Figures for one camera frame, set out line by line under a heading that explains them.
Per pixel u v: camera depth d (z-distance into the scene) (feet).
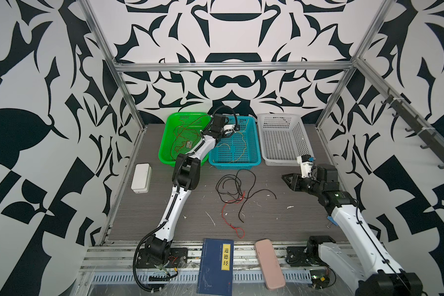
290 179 2.56
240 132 3.77
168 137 3.37
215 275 2.30
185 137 3.75
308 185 2.22
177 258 2.43
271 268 2.30
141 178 3.00
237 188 3.08
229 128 3.27
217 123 2.93
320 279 2.33
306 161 2.34
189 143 3.66
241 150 3.55
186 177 2.30
